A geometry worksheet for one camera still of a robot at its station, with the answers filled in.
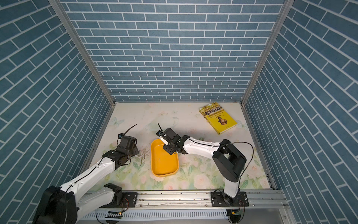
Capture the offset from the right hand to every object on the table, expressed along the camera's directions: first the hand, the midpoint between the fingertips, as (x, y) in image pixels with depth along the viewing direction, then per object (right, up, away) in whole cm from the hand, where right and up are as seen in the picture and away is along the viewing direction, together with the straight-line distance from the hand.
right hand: (169, 143), depth 88 cm
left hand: (-20, -2, -2) cm, 20 cm away
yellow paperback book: (+37, +14, +17) cm, 43 cm away
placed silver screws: (-17, -6, +3) cm, 18 cm away
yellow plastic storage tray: (-3, -12, -4) cm, 13 cm away
